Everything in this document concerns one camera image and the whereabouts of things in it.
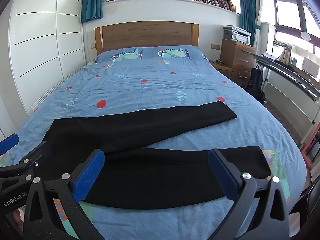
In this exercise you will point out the wall socket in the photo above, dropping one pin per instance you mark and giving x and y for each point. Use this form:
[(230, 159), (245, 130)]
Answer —
[(215, 46)]

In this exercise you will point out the dark desk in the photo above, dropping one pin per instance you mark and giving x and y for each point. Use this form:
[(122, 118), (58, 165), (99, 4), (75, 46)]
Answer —
[(287, 73)]

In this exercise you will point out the blue printed bedsheet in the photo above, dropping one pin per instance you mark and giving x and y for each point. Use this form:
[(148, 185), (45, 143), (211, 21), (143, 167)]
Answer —
[(150, 85)]

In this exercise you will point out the white printer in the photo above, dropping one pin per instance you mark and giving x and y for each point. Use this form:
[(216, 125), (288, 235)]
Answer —
[(237, 35)]

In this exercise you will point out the teal curtain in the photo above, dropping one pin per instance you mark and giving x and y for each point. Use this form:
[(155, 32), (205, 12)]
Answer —
[(92, 1), (247, 10)]

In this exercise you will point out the round white lamp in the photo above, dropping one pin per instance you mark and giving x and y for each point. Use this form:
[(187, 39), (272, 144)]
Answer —
[(306, 36)]

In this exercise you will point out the wooden headboard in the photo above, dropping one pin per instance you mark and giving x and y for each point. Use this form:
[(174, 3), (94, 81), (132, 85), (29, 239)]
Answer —
[(147, 33)]

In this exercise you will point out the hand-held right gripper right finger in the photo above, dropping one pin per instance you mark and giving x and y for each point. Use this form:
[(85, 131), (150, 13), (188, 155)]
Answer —
[(221, 177)]

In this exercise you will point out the white wardrobe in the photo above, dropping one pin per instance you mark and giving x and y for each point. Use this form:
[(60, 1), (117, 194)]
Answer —
[(47, 42)]

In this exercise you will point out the black pants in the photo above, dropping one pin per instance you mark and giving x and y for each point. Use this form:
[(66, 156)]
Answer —
[(150, 130)]

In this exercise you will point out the black tote bag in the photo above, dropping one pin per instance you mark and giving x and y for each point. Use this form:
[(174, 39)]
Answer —
[(257, 78)]

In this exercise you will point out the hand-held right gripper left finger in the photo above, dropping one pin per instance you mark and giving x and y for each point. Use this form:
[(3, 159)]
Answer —
[(90, 175)]

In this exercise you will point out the black backpack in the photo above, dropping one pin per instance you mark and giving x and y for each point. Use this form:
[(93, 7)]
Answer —
[(256, 95)]

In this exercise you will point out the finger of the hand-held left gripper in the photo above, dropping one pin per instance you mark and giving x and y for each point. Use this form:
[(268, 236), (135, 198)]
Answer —
[(30, 161), (8, 143)]

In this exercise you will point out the black chair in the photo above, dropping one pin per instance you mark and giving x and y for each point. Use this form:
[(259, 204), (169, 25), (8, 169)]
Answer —
[(312, 210)]

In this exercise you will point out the low wooden nightstand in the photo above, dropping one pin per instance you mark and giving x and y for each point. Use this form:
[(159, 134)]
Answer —
[(232, 73)]

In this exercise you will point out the tall wooden dresser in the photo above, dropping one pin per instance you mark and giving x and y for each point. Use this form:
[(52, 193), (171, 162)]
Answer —
[(237, 55)]

